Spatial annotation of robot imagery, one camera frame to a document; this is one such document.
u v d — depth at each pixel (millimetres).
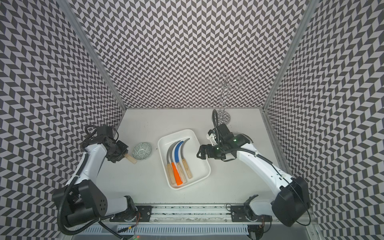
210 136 719
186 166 887
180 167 875
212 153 668
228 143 546
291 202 389
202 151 680
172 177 825
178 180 826
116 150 681
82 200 404
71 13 726
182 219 722
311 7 666
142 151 935
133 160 804
